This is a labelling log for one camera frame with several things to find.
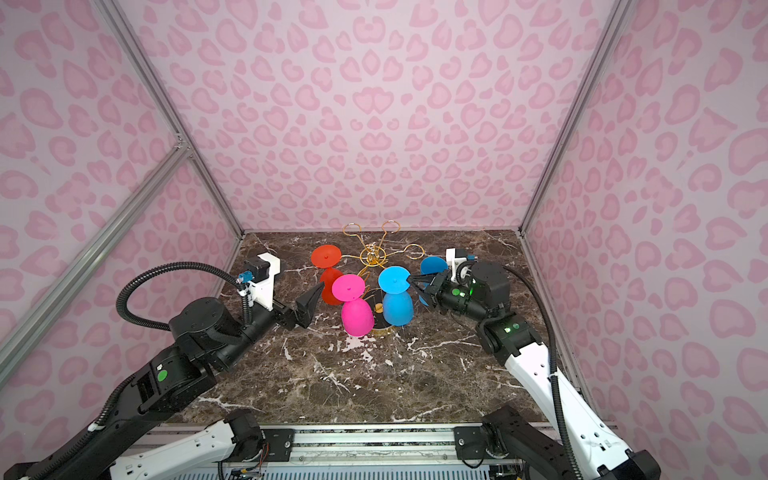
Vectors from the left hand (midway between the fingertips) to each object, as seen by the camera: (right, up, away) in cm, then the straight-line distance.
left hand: (303, 274), depth 58 cm
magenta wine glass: (+8, -12, +18) cm, 23 cm away
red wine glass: (+1, +3, +16) cm, 16 cm away
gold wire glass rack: (+13, +4, +16) cm, 21 cm away
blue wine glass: (+29, +1, +33) cm, 44 cm away
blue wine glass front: (+18, -8, +14) cm, 25 cm away
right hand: (+20, -2, +8) cm, 22 cm away
